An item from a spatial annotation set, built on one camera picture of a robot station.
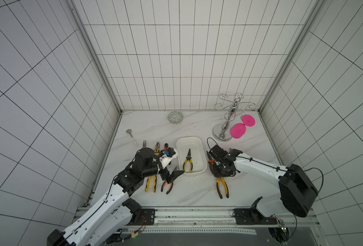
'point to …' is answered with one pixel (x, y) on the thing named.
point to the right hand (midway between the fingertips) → (213, 174)
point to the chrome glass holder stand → (221, 131)
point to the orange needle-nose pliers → (144, 145)
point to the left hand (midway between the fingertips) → (175, 165)
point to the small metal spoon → (129, 131)
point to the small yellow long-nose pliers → (188, 158)
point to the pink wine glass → (238, 130)
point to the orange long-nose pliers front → (164, 184)
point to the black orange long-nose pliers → (210, 161)
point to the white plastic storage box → (192, 155)
